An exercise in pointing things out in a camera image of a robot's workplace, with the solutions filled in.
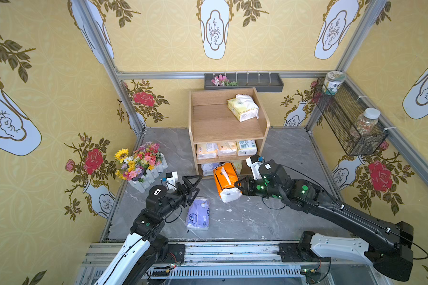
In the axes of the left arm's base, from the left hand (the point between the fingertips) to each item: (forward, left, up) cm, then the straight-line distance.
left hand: (196, 181), depth 73 cm
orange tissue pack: (0, -12, +3) cm, 12 cm away
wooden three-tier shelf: (+23, -13, +9) cm, 28 cm away
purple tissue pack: (-8, 0, -16) cm, 18 cm away
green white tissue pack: (+16, -22, +1) cm, 28 cm away
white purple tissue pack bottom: (+14, -4, -13) cm, 19 cm away
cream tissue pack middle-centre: (+16, -14, 0) cm, 21 cm away
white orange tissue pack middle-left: (+15, -4, +1) cm, 15 cm away
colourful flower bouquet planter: (+11, +27, -6) cm, 30 cm away
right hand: (-2, -16, +3) cm, 16 cm away
